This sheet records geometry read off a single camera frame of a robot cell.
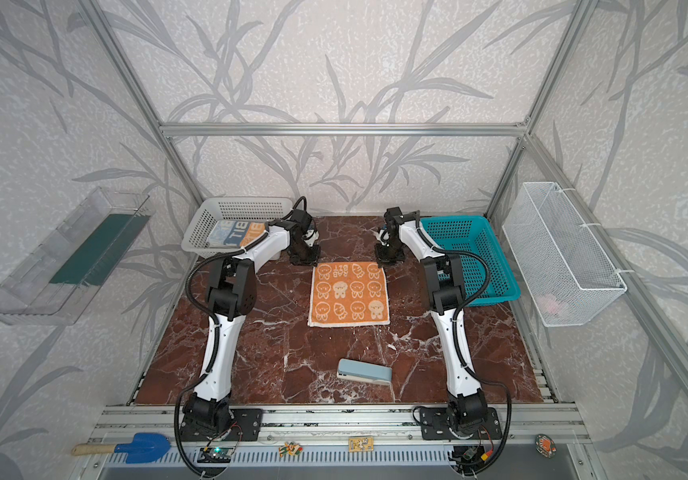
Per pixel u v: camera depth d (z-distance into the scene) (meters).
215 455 0.71
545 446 0.71
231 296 0.63
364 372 0.78
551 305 0.72
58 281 0.63
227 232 1.12
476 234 1.09
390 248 0.94
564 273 0.61
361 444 0.71
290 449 0.70
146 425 0.75
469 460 0.76
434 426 0.73
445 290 0.68
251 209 1.16
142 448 0.70
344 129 0.97
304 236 0.96
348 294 0.97
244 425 0.74
